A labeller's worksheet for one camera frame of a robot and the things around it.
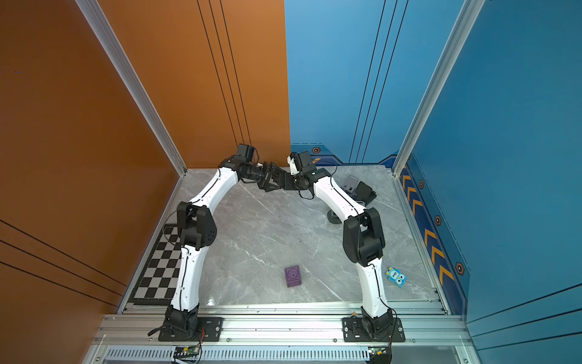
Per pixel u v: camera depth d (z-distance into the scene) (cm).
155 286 80
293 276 80
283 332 74
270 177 88
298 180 71
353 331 72
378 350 71
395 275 83
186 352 72
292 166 85
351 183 103
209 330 74
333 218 102
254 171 85
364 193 97
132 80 85
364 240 56
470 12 69
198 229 62
